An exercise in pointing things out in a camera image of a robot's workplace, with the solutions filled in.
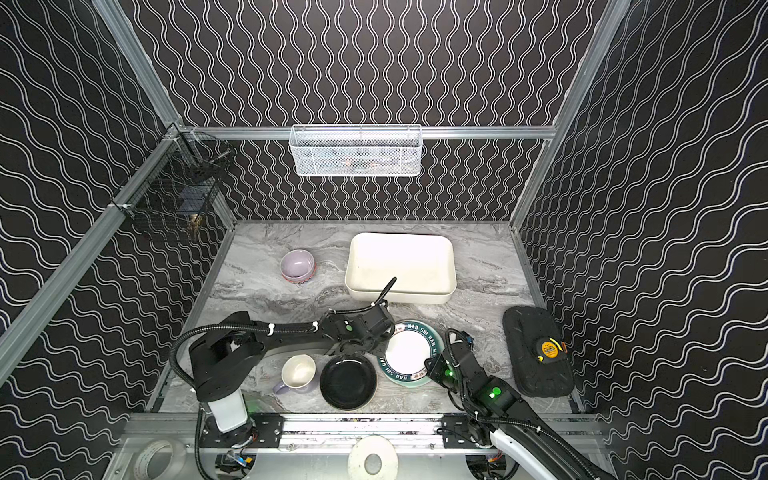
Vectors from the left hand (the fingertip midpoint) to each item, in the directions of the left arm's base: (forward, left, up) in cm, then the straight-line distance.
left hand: (389, 340), depth 86 cm
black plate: (-12, +10, 0) cm, 16 cm away
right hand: (-6, -10, -1) cm, 12 cm away
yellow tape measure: (-3, -42, +4) cm, 43 cm away
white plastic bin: (+32, -11, -5) cm, 34 cm away
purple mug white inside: (-10, +25, -2) cm, 27 cm away
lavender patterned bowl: (+25, +33, +2) cm, 41 cm away
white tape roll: (-28, +3, -4) cm, 28 cm away
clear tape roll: (-31, +54, -4) cm, 62 cm away
